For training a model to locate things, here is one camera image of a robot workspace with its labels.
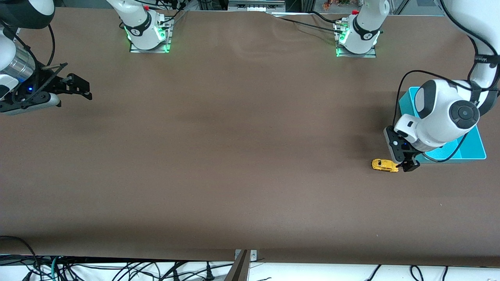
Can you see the yellow beetle toy car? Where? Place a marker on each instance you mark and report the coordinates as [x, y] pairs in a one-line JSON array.
[[384, 165]]

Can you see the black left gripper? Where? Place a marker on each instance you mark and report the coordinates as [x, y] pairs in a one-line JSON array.
[[410, 164]]

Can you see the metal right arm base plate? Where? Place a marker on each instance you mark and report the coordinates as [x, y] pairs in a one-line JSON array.
[[150, 49]]

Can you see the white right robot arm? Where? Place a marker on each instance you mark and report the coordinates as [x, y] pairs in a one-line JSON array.
[[138, 27]]

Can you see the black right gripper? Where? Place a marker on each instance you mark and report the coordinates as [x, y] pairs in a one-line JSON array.
[[54, 84]]

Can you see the small metal table bracket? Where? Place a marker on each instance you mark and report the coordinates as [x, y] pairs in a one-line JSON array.
[[254, 255]]

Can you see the grey power strip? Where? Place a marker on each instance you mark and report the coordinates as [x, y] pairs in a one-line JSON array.
[[256, 4]]

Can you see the teal plastic bin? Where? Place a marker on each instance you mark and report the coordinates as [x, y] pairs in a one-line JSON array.
[[474, 146]]

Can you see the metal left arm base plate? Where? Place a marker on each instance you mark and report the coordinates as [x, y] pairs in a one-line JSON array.
[[357, 55]]

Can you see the dark grey slanted strut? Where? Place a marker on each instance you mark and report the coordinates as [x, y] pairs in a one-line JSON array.
[[239, 269]]

